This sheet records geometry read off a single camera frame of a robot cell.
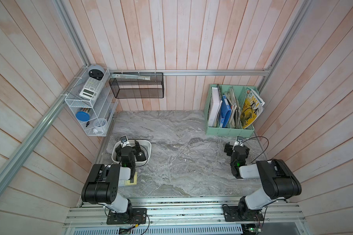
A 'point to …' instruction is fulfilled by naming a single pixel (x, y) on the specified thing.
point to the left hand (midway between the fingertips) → (129, 143)
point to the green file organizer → (240, 92)
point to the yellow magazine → (253, 107)
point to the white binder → (215, 101)
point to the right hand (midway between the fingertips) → (236, 142)
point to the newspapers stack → (235, 113)
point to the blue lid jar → (83, 115)
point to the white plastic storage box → (145, 145)
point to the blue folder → (225, 112)
